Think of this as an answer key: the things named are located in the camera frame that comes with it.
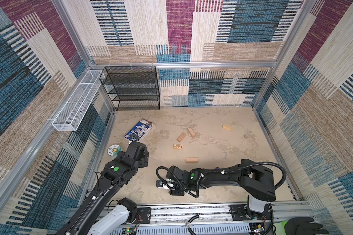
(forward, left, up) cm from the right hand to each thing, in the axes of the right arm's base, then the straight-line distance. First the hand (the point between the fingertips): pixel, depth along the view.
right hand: (172, 186), depth 82 cm
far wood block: (+39, -39, 0) cm, 55 cm away
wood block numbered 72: (+16, -12, -1) cm, 20 cm away
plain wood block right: (+37, -13, 0) cm, 39 cm away
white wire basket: (+23, +48, +33) cm, 63 cm away
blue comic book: (+40, +22, +2) cm, 46 cm away
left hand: (+11, +17, +19) cm, 28 cm away
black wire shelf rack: (+65, +28, +19) cm, 73 cm away
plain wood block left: (+31, -5, 0) cm, 31 cm away
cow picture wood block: (+24, -4, +1) cm, 25 cm away
